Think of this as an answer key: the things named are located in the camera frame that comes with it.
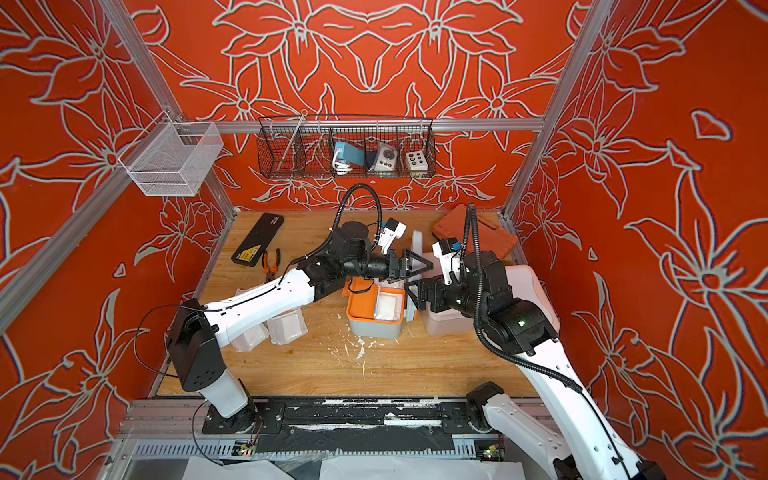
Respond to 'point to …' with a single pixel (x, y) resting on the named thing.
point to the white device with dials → (385, 158)
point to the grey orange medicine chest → (370, 331)
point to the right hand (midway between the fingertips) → (414, 283)
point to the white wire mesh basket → (173, 158)
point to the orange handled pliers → (265, 261)
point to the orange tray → (361, 301)
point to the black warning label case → (257, 239)
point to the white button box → (417, 161)
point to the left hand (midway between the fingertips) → (426, 268)
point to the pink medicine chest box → (447, 322)
